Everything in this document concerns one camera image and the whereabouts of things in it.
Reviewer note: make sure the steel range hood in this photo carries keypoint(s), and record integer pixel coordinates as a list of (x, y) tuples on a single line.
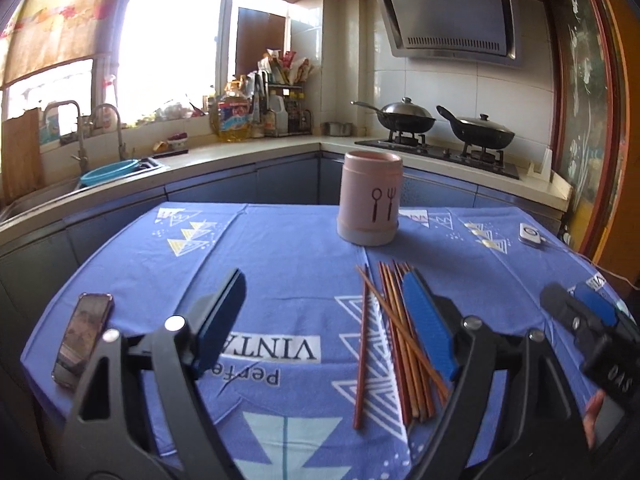
[(486, 31)]

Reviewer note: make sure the wooden cutting board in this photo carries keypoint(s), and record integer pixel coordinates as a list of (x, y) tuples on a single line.
[(21, 164)]

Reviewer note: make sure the black gas stove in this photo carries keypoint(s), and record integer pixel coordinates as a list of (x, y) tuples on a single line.
[(470, 155)]

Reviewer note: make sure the brown wooden chopstick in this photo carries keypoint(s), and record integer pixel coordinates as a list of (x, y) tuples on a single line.
[(424, 382)]

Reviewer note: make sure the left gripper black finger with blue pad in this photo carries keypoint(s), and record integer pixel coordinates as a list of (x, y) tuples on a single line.
[(539, 433), (109, 433)]

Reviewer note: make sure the patterned window blind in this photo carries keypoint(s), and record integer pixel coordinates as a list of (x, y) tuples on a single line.
[(51, 33)]

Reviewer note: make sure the yellow cooking oil bottle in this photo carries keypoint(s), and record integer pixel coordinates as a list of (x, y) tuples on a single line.
[(233, 111)]

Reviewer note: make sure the white plastic jug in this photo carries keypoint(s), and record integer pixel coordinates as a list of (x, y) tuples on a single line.
[(277, 105)]

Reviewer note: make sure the dark red chopstick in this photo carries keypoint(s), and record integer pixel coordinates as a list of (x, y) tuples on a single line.
[(362, 363)]

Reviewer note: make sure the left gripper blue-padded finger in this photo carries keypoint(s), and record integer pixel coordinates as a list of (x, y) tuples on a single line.
[(597, 304)]

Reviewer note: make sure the small white remote device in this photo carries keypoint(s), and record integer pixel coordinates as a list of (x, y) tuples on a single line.
[(529, 235)]

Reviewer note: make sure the blue kitchen cabinets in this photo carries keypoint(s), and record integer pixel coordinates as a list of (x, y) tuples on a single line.
[(45, 239)]

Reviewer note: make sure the pink utensil holder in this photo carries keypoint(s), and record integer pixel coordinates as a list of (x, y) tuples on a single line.
[(370, 196)]

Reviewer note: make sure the smartphone with dark case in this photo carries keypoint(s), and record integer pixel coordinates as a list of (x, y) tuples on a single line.
[(80, 337)]

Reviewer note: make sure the black spice rack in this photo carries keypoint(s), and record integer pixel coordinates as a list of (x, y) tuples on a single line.
[(299, 116)]

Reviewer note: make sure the blue patterned tablecloth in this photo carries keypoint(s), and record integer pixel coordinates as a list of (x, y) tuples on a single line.
[(282, 394)]

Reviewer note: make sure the black wok with steel lid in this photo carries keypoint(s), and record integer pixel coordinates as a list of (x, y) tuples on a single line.
[(403, 116)]

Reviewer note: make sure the person's hand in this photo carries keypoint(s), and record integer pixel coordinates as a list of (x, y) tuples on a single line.
[(593, 408)]

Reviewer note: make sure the blue plastic basin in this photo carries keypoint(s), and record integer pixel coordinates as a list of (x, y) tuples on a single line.
[(109, 172)]

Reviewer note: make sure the reddish brown chopstick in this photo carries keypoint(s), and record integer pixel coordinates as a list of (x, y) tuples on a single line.
[(403, 351)]

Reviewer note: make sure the decorated glass door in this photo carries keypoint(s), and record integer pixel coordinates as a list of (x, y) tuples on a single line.
[(597, 146)]

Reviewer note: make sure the steel kitchen faucet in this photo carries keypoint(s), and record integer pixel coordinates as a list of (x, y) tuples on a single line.
[(66, 134)]

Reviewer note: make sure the orange brown chopstick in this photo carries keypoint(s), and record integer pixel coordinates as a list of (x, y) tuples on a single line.
[(416, 379)]

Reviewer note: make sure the black frying pan with lid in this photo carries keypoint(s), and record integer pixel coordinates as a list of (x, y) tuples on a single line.
[(478, 131)]

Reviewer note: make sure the light brown crossing chopstick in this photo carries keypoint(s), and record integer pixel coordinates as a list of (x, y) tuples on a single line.
[(435, 380)]

